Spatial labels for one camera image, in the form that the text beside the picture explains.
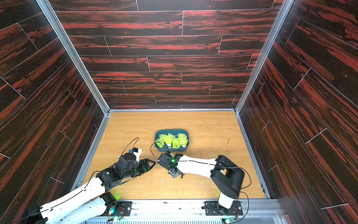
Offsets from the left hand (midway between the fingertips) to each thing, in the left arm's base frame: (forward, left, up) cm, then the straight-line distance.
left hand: (154, 165), depth 78 cm
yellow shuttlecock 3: (+19, -11, -7) cm, 23 cm away
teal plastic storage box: (+30, -10, -8) cm, 33 cm away
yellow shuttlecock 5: (+21, -16, -7) cm, 28 cm away
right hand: (+5, -15, -9) cm, 18 cm away
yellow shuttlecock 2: (+22, -6, -6) cm, 23 cm away
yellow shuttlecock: (+20, 0, -7) cm, 22 cm away
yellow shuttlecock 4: (+26, -15, -6) cm, 31 cm away
